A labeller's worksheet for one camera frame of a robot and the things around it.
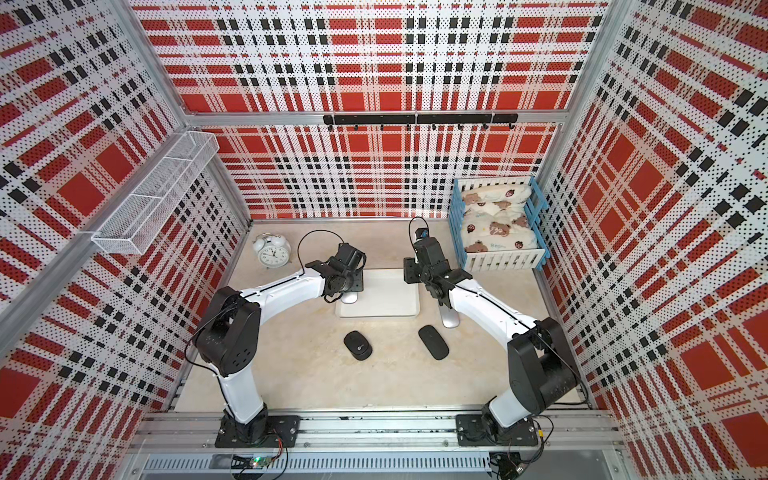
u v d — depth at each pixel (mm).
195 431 739
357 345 870
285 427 744
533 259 1018
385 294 993
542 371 431
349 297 913
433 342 884
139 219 717
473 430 734
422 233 764
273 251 1014
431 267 658
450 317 956
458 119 898
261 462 689
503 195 1075
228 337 484
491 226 1071
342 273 734
